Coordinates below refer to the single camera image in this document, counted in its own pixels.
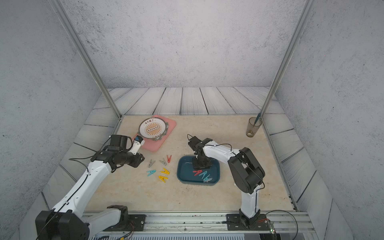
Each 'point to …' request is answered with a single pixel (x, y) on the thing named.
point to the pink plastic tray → (153, 145)
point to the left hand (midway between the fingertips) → (142, 156)
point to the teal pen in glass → (257, 119)
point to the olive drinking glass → (251, 131)
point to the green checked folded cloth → (159, 138)
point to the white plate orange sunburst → (152, 127)
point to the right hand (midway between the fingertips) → (199, 168)
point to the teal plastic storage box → (185, 175)
